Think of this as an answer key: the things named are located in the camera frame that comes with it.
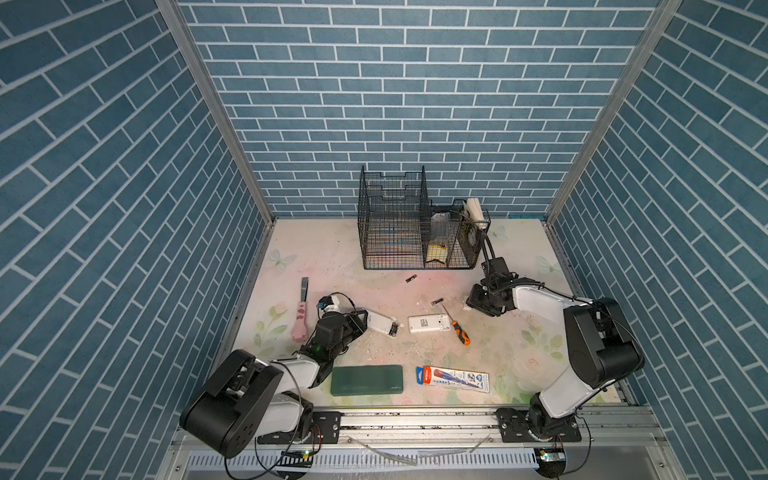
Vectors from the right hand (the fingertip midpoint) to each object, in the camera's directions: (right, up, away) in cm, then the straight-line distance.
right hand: (469, 299), depth 96 cm
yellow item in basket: (-10, +15, +3) cm, 18 cm away
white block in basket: (+2, +30, +1) cm, 30 cm away
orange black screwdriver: (-4, -9, -7) cm, 12 cm away
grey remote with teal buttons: (-28, -7, -5) cm, 29 cm away
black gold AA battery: (-18, +7, +7) cm, 20 cm away
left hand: (-32, -4, -7) cm, 33 cm away
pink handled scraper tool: (-52, -9, -8) cm, 53 cm away
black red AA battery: (-10, -1, +1) cm, 11 cm away
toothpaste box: (-8, -19, -15) cm, 25 cm away
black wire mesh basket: (-21, +24, +23) cm, 40 cm away
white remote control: (-13, -6, -4) cm, 15 cm away
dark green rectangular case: (-32, -20, -14) cm, 40 cm away
